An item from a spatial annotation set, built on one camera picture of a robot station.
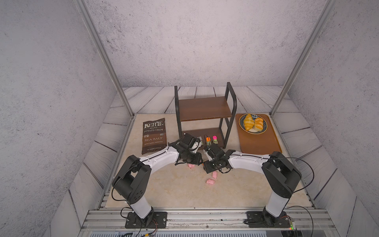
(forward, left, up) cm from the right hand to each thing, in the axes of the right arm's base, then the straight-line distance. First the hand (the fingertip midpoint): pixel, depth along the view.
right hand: (208, 166), depth 90 cm
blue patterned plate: (+28, -34, -1) cm, 43 cm away
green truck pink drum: (+18, -5, +5) cm, 19 cm away
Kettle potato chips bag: (+23, +38, 0) cm, 44 cm away
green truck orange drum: (+17, -1, +3) cm, 17 cm away
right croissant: (+31, -38, +3) cm, 49 cm away
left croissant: (+32, -31, +4) cm, 45 cm away
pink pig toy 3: (-9, -1, +1) cm, 9 cm away
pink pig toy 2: (-5, -4, +1) cm, 6 cm away
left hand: (0, +3, +6) cm, 7 cm away
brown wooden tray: (+20, -42, -3) cm, 47 cm away
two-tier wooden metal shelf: (+12, 0, +30) cm, 32 cm away
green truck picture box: (+18, +4, +5) cm, 19 cm away
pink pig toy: (0, +10, +1) cm, 10 cm away
